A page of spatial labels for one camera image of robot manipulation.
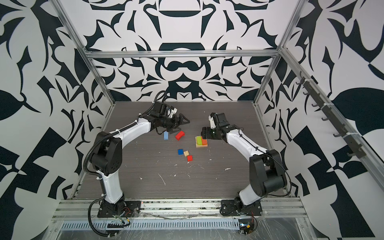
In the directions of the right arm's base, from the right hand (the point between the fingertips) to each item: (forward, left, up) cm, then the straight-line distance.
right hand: (207, 132), depth 89 cm
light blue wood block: (+5, +26, -11) cm, 29 cm away
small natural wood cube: (-9, +13, -10) cm, 18 cm away
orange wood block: (-1, +1, -10) cm, 11 cm away
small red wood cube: (-11, +10, -12) cm, 19 cm away
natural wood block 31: (-3, +3, -11) cm, 12 cm away
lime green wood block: (0, +5, -9) cm, 10 cm away
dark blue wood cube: (-7, +16, -11) cm, 21 cm away
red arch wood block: (+4, +17, -8) cm, 19 cm away
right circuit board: (-44, -16, -13) cm, 49 cm away
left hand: (+3, +11, +5) cm, 13 cm away
